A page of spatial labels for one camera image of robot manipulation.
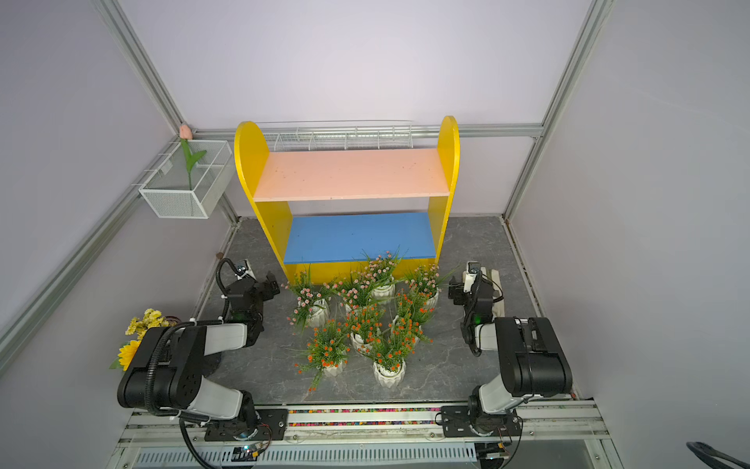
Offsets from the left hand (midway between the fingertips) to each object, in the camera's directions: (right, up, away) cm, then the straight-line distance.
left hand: (257, 277), depth 92 cm
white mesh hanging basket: (-18, +25, -14) cm, 34 cm away
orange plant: (+49, -7, -11) cm, 50 cm away
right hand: (+68, 0, +2) cm, 68 cm away
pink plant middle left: (+32, -2, -10) cm, 33 cm away
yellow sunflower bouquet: (-16, -9, -25) cm, 31 cm away
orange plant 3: (+27, -16, -22) cm, 38 cm away
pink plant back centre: (+39, 0, -8) cm, 40 cm away
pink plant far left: (+19, -8, -5) cm, 21 cm away
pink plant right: (+53, 0, -7) cm, 54 cm away
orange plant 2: (+35, -11, -15) cm, 40 cm away
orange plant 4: (+42, -16, -20) cm, 50 cm away
